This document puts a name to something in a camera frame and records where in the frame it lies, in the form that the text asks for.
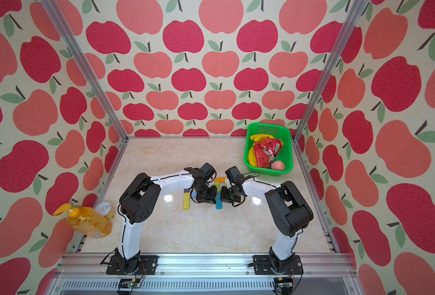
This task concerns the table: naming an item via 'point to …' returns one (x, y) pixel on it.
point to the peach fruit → (278, 165)
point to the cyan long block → (219, 203)
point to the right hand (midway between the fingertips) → (222, 202)
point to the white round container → (103, 208)
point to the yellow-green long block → (186, 200)
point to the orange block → (220, 179)
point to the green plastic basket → (281, 131)
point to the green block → (218, 186)
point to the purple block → (187, 190)
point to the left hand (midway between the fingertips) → (218, 206)
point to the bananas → (257, 137)
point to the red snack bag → (266, 151)
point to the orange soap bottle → (87, 220)
